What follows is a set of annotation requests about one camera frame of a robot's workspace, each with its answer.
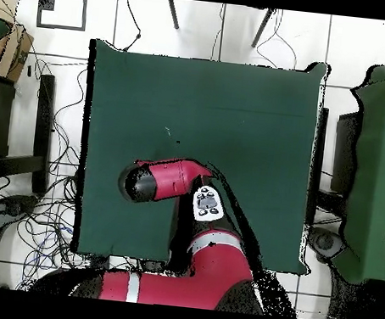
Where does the black floor cable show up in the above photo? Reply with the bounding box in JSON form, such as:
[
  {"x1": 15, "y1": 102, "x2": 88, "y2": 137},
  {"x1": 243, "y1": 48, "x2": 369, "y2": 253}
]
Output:
[{"x1": 120, "y1": 0, "x2": 146, "y2": 53}]

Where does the black tripod leg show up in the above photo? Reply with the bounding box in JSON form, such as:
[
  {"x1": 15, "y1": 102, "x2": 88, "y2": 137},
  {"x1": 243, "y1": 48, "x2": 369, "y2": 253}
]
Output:
[
  {"x1": 250, "y1": 7, "x2": 275, "y2": 51},
  {"x1": 164, "y1": 0, "x2": 184, "y2": 31}
]

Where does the black power adapter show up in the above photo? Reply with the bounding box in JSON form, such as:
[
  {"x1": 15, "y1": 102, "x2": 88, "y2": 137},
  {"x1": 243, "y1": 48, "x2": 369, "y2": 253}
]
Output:
[{"x1": 89, "y1": 253, "x2": 113, "y2": 273}]

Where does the brown cardboard box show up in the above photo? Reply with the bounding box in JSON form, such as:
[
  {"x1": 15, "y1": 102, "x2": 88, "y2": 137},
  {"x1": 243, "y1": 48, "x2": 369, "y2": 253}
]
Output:
[{"x1": 0, "y1": 0, "x2": 39, "y2": 85}]

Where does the black stand frame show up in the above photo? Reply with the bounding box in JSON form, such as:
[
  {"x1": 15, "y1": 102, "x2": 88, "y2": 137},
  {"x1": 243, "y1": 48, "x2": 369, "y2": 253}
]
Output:
[{"x1": 0, "y1": 69, "x2": 60, "y2": 196}]

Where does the black box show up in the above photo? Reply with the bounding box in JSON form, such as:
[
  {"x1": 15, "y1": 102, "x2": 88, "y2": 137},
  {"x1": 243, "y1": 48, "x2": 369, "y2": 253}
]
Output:
[{"x1": 328, "y1": 109, "x2": 361, "y2": 197}]

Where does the dark green tablecloth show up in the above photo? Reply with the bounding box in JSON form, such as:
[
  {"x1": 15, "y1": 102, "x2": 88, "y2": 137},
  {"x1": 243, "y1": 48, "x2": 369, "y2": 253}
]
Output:
[{"x1": 68, "y1": 37, "x2": 332, "y2": 277}]

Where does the tangle of black cables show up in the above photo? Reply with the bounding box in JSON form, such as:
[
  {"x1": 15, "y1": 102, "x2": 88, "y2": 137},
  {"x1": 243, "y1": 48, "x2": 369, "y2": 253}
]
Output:
[{"x1": 0, "y1": 53, "x2": 162, "y2": 303}]

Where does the black square floor frame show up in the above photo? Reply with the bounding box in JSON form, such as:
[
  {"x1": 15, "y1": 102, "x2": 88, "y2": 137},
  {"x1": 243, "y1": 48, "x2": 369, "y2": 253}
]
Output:
[{"x1": 34, "y1": 0, "x2": 90, "y2": 33}]

